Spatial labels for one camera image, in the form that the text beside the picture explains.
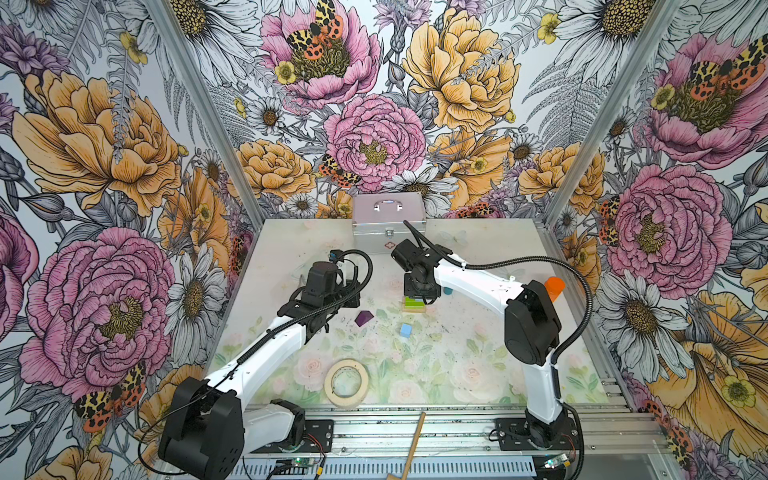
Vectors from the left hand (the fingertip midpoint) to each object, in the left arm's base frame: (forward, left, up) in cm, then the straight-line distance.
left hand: (357, 293), depth 85 cm
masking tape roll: (-25, +3, -11) cm, 28 cm away
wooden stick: (-35, -14, -14) cm, 41 cm away
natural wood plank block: (+1, -17, -12) cm, 21 cm away
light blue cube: (-6, -14, -11) cm, 19 cm away
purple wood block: (-1, -1, -12) cm, 13 cm away
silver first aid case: (+26, -5, +3) cm, 26 cm away
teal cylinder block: (-10, -21, +17) cm, 29 cm away
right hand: (+1, -18, -6) cm, 19 cm away
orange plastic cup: (+13, -68, -18) cm, 71 cm away
